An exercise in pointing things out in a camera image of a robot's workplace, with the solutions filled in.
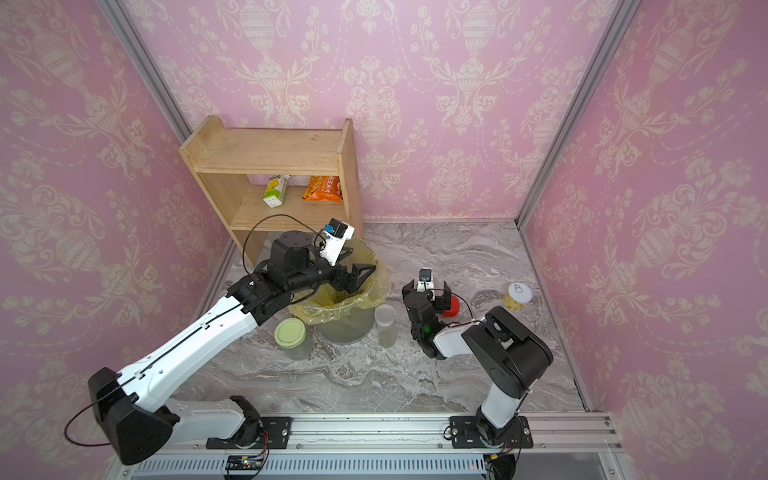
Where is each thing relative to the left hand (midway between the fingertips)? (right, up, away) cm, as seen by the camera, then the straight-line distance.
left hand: (364, 260), depth 71 cm
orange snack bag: (-15, +22, +25) cm, 37 cm away
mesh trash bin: (-5, -21, +15) cm, 26 cm away
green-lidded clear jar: (-20, -20, +7) cm, 29 cm away
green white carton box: (-31, +22, +24) cm, 45 cm away
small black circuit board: (-30, -50, +2) cm, 58 cm away
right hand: (+18, -8, +22) cm, 29 cm away
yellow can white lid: (+47, -12, +23) cm, 54 cm away
